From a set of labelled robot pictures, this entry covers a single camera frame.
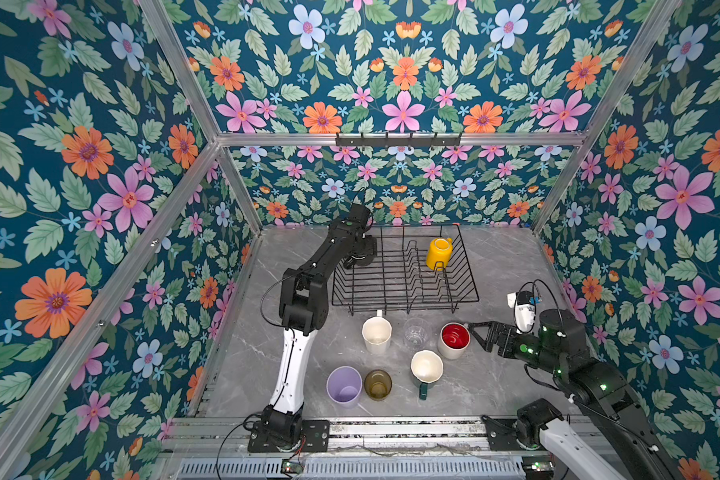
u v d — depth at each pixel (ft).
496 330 1.95
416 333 2.98
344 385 2.69
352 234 2.47
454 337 2.87
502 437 2.41
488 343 1.98
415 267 3.33
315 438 2.41
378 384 2.64
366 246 3.06
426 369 2.68
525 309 2.03
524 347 1.90
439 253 3.22
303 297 2.02
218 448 2.29
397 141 2.98
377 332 2.85
